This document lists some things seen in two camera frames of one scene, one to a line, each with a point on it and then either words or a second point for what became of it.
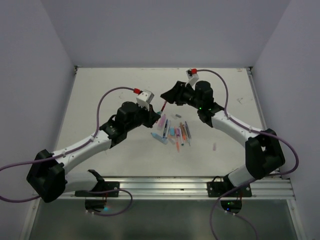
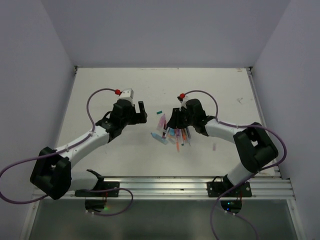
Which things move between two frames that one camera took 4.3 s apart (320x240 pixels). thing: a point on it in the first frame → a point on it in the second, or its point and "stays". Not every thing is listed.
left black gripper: [151, 117] → [138, 118]
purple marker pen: [189, 133] stays
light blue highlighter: [160, 138] stays
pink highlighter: [162, 122] stays
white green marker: [182, 144] stays
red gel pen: [163, 107] → [166, 131]
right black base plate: [217, 189] stays
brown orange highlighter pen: [183, 132] stays
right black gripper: [175, 93] → [174, 121]
